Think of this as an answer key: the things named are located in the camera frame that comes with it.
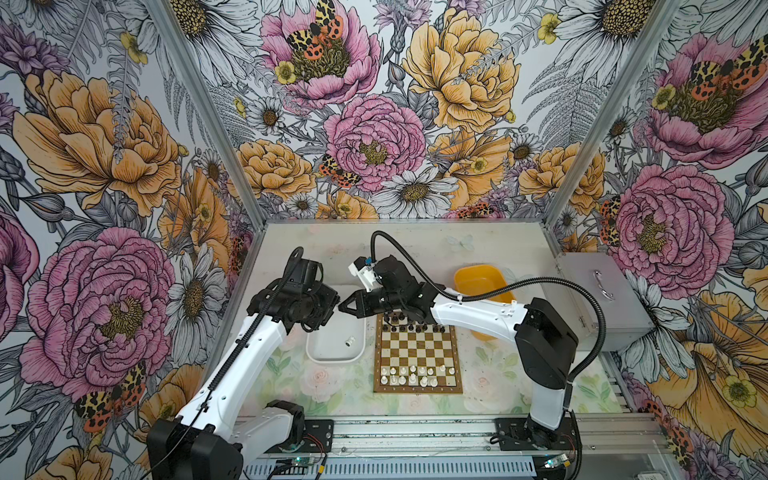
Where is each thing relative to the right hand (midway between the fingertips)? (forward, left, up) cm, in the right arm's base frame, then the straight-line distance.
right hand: (343, 317), depth 77 cm
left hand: (+2, +1, 0) cm, 2 cm away
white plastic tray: (+1, +3, -16) cm, 16 cm away
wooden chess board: (-5, -18, -16) cm, 25 cm away
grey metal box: (-2, -74, -4) cm, 74 cm away
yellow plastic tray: (+20, -40, -13) cm, 47 cm away
